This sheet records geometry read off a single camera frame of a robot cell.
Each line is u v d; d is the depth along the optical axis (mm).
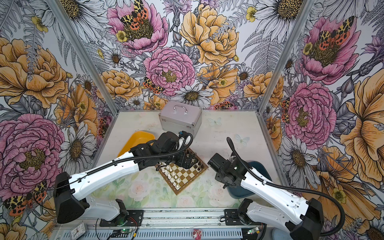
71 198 389
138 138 1028
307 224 385
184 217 761
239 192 782
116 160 472
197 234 663
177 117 985
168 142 549
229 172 511
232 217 736
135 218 739
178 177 858
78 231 689
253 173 475
